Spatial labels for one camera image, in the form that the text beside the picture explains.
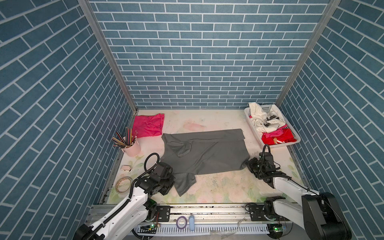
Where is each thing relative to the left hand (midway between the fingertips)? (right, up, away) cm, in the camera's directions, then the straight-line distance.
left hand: (177, 180), depth 83 cm
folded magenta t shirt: (-25, +30, +23) cm, 45 cm away
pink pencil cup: (-28, +15, +6) cm, 33 cm away
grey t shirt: (+4, +12, +13) cm, 18 cm away
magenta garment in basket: (+64, +26, +12) cm, 70 cm away
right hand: (+40, +9, +8) cm, 42 cm away
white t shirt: (+59, +33, +19) cm, 70 cm away
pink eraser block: (-31, +5, +4) cm, 32 cm away
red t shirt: (+70, +23, +13) cm, 74 cm away
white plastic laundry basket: (+47, +39, +26) cm, 67 cm away
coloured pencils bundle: (-36, +21, +6) cm, 42 cm away
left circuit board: (-12, -19, -11) cm, 25 cm away
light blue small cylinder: (+8, -15, -14) cm, 22 cm away
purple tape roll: (+3, -15, -10) cm, 18 cm away
